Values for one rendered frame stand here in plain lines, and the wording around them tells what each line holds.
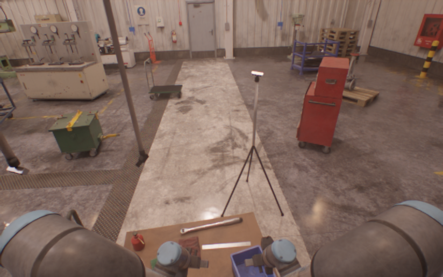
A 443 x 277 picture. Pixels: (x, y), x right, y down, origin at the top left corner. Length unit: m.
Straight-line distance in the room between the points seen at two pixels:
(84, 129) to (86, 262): 3.27
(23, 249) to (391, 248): 0.60
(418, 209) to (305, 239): 1.92
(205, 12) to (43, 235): 10.02
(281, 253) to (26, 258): 0.79
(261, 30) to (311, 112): 7.66
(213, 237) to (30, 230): 1.36
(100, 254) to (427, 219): 0.57
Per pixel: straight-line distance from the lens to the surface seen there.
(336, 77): 3.15
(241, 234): 1.77
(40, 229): 0.53
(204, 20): 10.28
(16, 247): 0.54
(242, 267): 1.63
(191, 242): 1.73
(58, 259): 0.47
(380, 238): 0.48
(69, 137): 3.79
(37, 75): 6.93
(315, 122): 3.37
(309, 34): 11.36
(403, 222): 0.52
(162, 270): 1.01
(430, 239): 0.53
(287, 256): 1.00
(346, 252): 0.48
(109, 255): 0.48
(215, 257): 1.67
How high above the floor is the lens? 1.89
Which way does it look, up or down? 30 degrees down
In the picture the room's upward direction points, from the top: 2 degrees counter-clockwise
